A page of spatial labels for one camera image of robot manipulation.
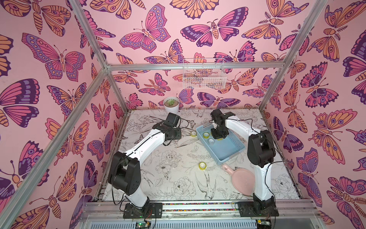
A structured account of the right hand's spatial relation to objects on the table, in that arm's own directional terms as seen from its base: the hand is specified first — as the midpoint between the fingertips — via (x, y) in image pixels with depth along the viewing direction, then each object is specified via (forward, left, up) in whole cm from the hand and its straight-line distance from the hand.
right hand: (214, 136), depth 97 cm
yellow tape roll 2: (+4, +5, -4) cm, 8 cm away
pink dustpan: (-27, -15, -4) cm, 31 cm away
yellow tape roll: (+6, +14, -5) cm, 16 cm away
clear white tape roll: (-1, +1, -4) cm, 5 cm away
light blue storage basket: (-10, -4, 0) cm, 11 cm away
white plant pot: (+24, +30, +2) cm, 38 cm away
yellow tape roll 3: (-18, +8, -5) cm, 21 cm away
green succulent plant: (+27, +32, +7) cm, 42 cm away
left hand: (-3, +23, +9) cm, 25 cm away
